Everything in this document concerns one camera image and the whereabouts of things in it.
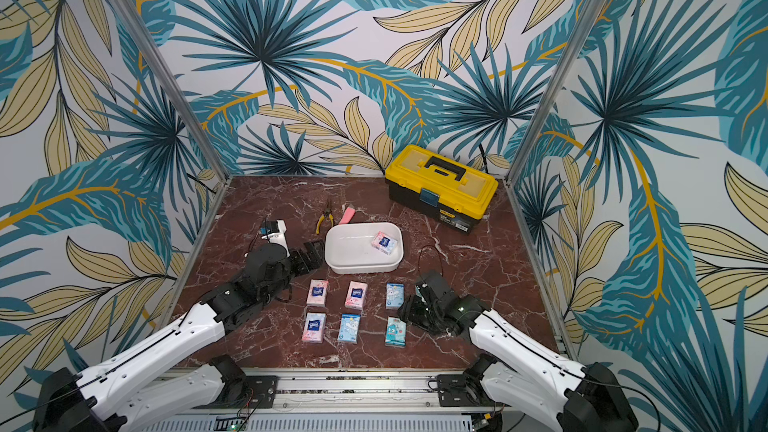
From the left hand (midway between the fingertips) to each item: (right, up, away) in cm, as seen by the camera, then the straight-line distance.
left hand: (310, 250), depth 77 cm
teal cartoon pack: (+22, -23, +3) cm, 32 cm away
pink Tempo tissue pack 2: (+11, -15, +10) cm, 21 cm away
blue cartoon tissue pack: (+22, -15, +10) cm, 29 cm away
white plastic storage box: (+12, -2, +23) cm, 26 cm away
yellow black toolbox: (+38, +17, +17) cm, 44 cm away
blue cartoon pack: (+10, -22, +4) cm, 24 cm away
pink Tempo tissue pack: (-1, -14, +10) cm, 17 cm away
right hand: (+24, -18, +3) cm, 30 cm away
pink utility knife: (+6, +8, +29) cm, 31 cm away
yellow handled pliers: (-4, +6, +29) cm, 30 cm away
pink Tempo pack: (+19, -1, +20) cm, 28 cm away
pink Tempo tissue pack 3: (0, -21, +4) cm, 22 cm away
